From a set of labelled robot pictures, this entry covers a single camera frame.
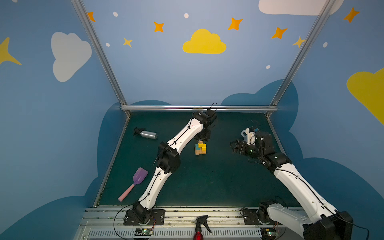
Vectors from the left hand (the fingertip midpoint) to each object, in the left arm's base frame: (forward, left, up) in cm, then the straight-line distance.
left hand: (204, 139), depth 92 cm
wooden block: (-4, +5, -9) cm, 11 cm away
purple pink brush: (-21, +39, -11) cm, 46 cm away
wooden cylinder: (-2, +3, 0) cm, 3 cm away
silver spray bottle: (+9, +39, -8) cm, 41 cm away
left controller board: (-47, +30, -11) cm, 57 cm away
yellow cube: (-2, +2, -4) cm, 5 cm away
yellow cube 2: (-1, 0, -6) cm, 6 cm away
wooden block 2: (-4, 0, -9) cm, 10 cm away
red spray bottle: (-42, +2, -11) cm, 43 cm away
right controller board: (-47, -31, -12) cm, 57 cm away
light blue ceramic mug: (-10, -19, +16) cm, 27 cm away
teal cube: (-2, +4, -8) cm, 9 cm away
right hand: (-8, -17, +9) cm, 21 cm away
